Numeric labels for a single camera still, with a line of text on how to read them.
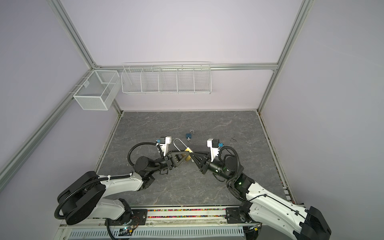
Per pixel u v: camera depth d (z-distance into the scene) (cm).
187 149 66
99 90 96
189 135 106
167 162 62
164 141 65
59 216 41
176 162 64
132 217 72
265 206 50
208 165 60
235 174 50
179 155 68
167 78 99
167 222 73
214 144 60
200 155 62
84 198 43
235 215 74
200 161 62
